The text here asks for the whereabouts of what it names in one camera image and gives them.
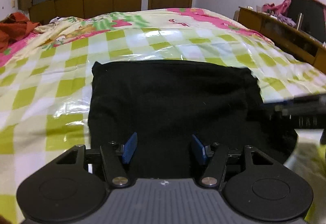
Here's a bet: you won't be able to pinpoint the checkered floral bed sheet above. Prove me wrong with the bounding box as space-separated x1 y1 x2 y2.
1 8 325 223

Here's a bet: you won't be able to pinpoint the black pants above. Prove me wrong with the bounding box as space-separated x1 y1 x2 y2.
88 60 297 178

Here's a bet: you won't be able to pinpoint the wooden side desk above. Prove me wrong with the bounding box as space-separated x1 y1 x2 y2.
237 7 325 73

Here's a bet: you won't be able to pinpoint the red orange crumpled garment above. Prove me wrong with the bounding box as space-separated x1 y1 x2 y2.
0 12 40 53

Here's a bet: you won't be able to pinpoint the pink cloth on desk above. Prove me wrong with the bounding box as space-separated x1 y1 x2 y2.
261 0 325 14

